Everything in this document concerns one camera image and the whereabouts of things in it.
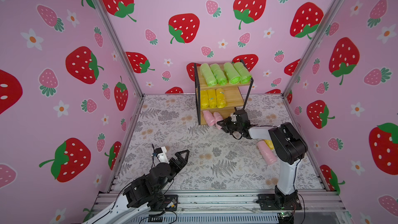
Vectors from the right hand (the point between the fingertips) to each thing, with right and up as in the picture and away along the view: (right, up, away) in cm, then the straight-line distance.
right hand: (219, 122), depth 97 cm
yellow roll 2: (-5, +15, -6) cm, 17 cm away
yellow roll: (-9, +14, -7) cm, 18 cm away
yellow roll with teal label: (+1, +16, -5) cm, 17 cm away
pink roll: (-6, +3, +6) cm, 9 cm away
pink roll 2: (0, +3, +4) cm, 5 cm away
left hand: (-17, -14, -24) cm, 33 cm away
